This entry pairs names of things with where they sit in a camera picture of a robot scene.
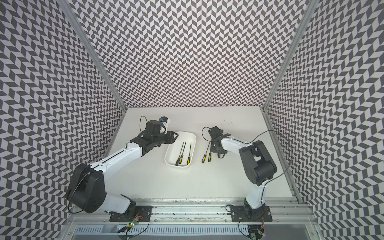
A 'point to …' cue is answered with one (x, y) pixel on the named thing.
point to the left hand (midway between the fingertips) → (176, 136)
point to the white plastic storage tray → (173, 150)
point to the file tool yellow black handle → (189, 157)
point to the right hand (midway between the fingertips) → (218, 151)
